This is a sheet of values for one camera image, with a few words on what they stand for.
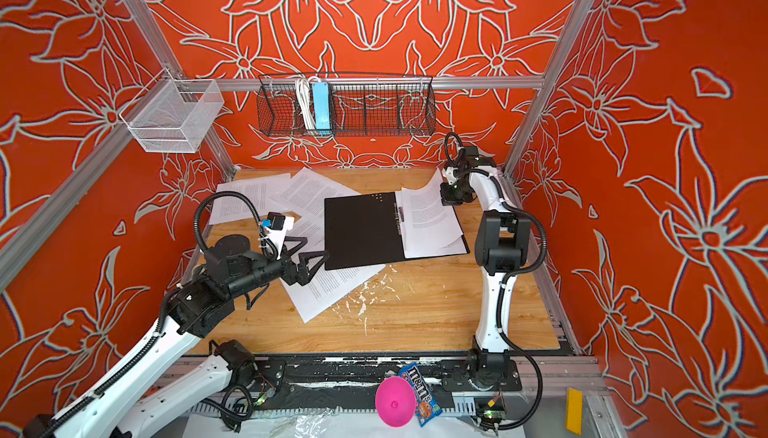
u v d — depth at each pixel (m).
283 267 0.59
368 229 1.01
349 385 0.73
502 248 0.58
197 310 0.48
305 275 0.59
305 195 1.10
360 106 0.98
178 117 0.94
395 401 0.65
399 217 1.04
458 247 0.95
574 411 0.69
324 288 0.88
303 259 0.57
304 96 0.88
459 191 0.85
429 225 1.00
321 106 0.90
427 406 0.68
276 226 0.57
